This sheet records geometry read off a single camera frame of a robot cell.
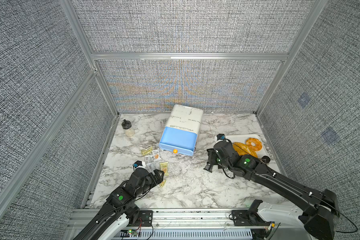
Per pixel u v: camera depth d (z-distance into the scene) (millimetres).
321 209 390
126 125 993
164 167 899
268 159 836
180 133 859
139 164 719
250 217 649
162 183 834
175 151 786
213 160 676
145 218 734
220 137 687
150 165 900
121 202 525
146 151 969
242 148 929
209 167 900
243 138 1066
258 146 975
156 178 692
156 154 952
